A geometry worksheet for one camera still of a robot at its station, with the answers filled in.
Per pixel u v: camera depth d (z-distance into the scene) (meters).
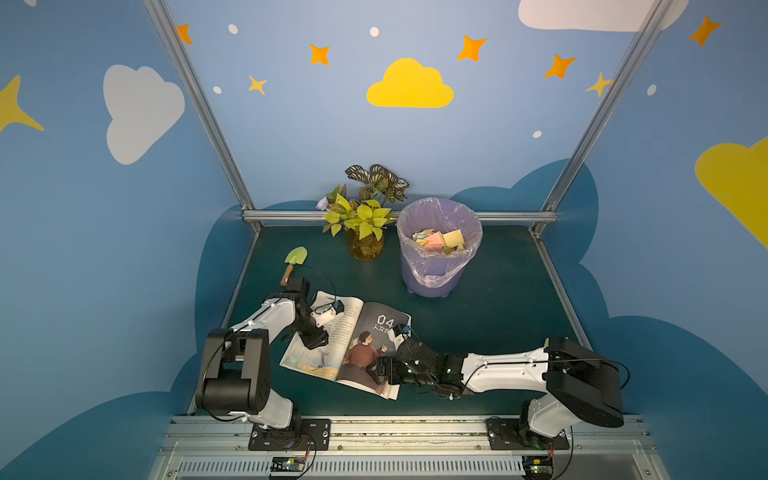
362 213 0.91
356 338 0.87
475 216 0.88
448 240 0.99
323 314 0.82
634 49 0.75
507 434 0.75
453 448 0.75
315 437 0.73
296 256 1.11
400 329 0.76
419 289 0.99
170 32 0.72
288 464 0.72
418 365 0.62
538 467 0.72
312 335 0.81
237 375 0.44
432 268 0.81
